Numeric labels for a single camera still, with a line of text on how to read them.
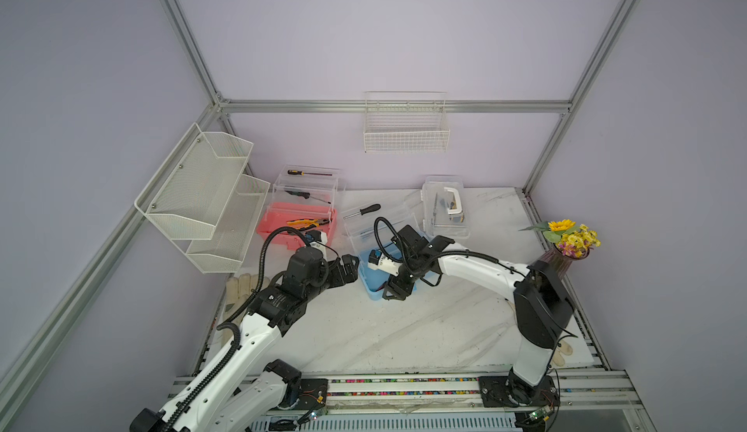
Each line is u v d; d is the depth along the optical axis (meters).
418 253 0.66
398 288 0.75
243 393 0.55
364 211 0.98
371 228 0.75
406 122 0.94
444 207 1.04
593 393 0.75
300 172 1.11
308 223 1.08
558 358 0.80
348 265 0.67
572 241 0.75
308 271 0.55
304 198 1.08
